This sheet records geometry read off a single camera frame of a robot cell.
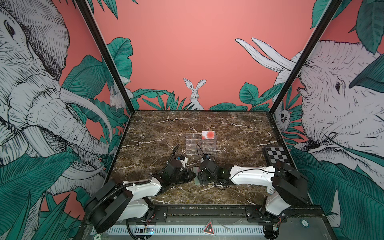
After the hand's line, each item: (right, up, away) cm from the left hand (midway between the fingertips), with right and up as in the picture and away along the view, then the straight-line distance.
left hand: (198, 174), depth 82 cm
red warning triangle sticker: (+5, -22, -12) cm, 26 cm away
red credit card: (+7, +21, +13) cm, 26 cm away
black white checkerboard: (+50, +9, +11) cm, 52 cm away
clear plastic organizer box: (+7, +13, +19) cm, 24 cm away
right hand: (+1, -1, +2) cm, 3 cm away
